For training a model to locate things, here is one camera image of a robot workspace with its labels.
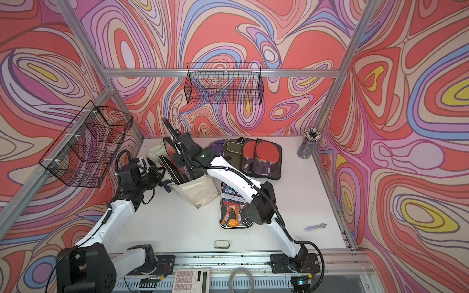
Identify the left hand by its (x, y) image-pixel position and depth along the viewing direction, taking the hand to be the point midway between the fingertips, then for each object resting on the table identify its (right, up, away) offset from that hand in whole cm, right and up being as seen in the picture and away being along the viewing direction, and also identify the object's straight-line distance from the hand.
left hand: (168, 168), depth 83 cm
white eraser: (+25, -32, -7) cm, 42 cm away
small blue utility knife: (+66, -27, -1) cm, 71 cm away
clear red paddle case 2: (+50, +4, +21) cm, 55 cm away
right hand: (+7, +5, -3) cm, 9 cm away
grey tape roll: (+33, -42, -9) cm, 54 cm away
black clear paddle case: (0, +11, +3) cm, 11 cm away
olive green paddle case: (+29, +8, +21) cm, 37 cm away
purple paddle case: (+20, +11, +27) cm, 35 cm away
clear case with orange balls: (+30, -22, +2) cm, 37 cm away
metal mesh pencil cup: (+73, +17, +15) cm, 77 cm away
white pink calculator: (+15, -42, -15) cm, 47 cm away
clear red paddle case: (+39, +6, +23) cm, 46 cm away
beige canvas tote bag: (+15, -10, -1) cm, 18 cm away
